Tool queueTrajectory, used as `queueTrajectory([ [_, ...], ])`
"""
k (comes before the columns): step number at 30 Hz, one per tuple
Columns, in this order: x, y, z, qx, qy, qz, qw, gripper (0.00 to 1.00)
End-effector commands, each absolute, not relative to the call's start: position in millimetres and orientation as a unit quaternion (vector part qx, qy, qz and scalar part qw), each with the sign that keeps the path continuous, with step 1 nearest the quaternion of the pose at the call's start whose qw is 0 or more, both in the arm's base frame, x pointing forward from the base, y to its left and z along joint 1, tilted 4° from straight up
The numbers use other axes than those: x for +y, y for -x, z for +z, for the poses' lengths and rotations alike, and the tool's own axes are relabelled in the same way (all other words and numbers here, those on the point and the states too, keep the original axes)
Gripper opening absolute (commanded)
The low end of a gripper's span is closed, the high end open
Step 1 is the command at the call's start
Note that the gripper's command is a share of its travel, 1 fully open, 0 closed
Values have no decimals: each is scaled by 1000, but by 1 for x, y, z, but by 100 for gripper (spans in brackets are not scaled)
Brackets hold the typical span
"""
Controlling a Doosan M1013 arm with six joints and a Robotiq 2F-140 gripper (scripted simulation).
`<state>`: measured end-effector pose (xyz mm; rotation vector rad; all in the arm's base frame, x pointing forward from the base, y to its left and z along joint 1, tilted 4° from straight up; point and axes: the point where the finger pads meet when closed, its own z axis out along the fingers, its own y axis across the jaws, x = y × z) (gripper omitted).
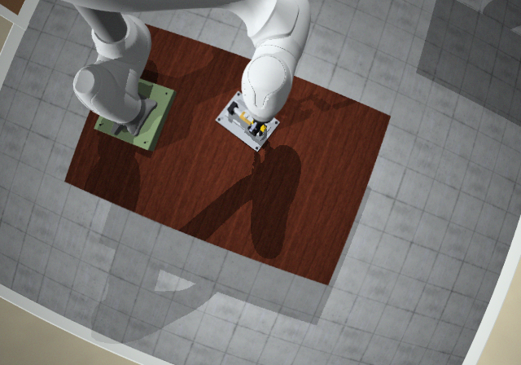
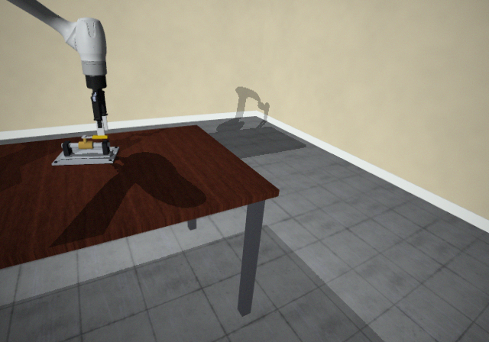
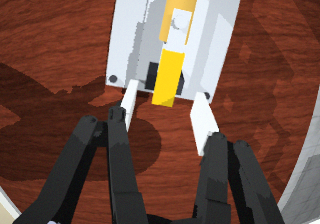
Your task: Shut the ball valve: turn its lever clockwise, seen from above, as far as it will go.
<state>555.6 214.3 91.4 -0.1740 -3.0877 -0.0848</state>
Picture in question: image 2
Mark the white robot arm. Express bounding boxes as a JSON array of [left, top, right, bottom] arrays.
[[7, 0, 107, 76]]

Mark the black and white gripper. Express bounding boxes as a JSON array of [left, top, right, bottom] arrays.
[[86, 75, 108, 136]]

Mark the ball valve with yellow lever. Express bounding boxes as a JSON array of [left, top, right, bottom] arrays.
[[60, 135, 113, 159]]

